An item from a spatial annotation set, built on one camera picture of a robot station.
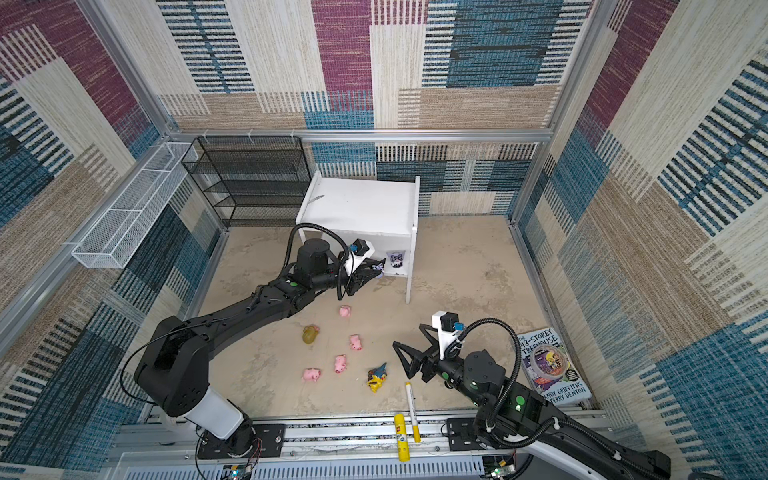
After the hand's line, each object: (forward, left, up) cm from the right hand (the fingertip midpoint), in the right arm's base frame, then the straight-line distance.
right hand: (408, 341), depth 70 cm
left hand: (+21, +7, +3) cm, 22 cm away
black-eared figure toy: (+19, +6, +3) cm, 20 cm away
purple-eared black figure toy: (+23, +2, +2) cm, 23 cm away
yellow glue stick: (-17, +2, -17) cm, 24 cm away
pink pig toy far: (+17, +18, -17) cm, 30 cm away
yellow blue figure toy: (-3, +8, -16) cm, 18 cm away
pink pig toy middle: (+7, +14, -17) cm, 23 cm away
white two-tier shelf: (+28, +4, +14) cm, 32 cm away
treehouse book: (-7, -42, -18) cm, 46 cm away
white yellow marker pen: (-15, -2, -19) cm, 24 cm away
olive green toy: (+10, +27, -17) cm, 34 cm away
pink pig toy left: (-1, +26, -17) cm, 31 cm away
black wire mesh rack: (+62, +51, -1) cm, 80 cm away
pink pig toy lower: (+1, +18, -16) cm, 24 cm away
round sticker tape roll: (0, -39, -17) cm, 43 cm away
